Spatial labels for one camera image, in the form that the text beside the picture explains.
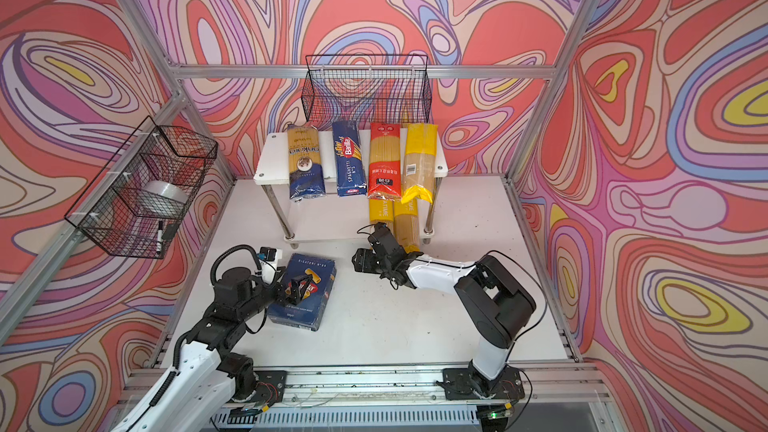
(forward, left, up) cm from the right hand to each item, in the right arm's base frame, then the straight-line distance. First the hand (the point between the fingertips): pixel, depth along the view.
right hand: (364, 265), depth 91 cm
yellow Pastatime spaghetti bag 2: (+17, -6, +5) cm, 19 cm away
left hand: (-6, +17, +9) cm, 20 cm away
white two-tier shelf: (+12, +21, +31) cm, 39 cm away
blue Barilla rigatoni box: (-15, +15, +1) cm, 22 cm away
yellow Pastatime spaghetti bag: (+14, -14, +5) cm, 20 cm away
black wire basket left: (+6, +56, +26) cm, 62 cm away
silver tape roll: (+4, +46, +29) cm, 55 cm away
